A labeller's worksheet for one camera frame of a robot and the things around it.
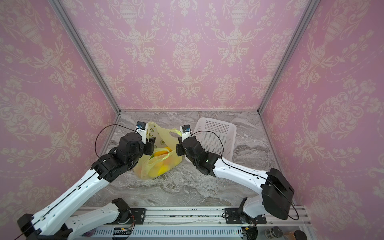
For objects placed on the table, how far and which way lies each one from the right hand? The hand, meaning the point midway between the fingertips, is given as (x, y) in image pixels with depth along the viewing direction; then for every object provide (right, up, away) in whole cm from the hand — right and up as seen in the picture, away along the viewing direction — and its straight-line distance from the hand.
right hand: (179, 138), depth 76 cm
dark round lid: (+52, -39, -15) cm, 66 cm away
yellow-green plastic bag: (-4, -8, -11) cm, 15 cm away
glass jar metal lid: (+41, -38, -15) cm, 58 cm away
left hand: (-13, 0, -5) cm, 13 cm away
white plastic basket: (+15, -1, -10) cm, 18 cm away
